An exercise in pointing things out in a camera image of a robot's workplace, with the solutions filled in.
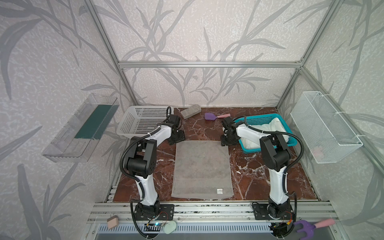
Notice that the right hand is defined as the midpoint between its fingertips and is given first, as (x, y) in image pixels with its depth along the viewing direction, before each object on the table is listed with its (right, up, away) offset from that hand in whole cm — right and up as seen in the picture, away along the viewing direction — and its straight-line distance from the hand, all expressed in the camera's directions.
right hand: (225, 139), depth 101 cm
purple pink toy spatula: (-8, +16, +15) cm, 23 cm away
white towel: (+33, +10, -4) cm, 35 cm away
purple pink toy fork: (+34, -38, -32) cm, 60 cm away
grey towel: (-16, -16, -14) cm, 27 cm away
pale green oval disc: (-31, -37, -32) cm, 58 cm away
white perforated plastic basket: (-65, +13, +11) cm, 68 cm away
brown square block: (-58, -35, -31) cm, 74 cm away
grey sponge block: (-25, +19, +15) cm, 35 cm away
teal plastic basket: (+28, +13, +4) cm, 31 cm away
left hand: (-29, +3, -3) cm, 29 cm away
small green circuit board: (-38, -37, -30) cm, 61 cm away
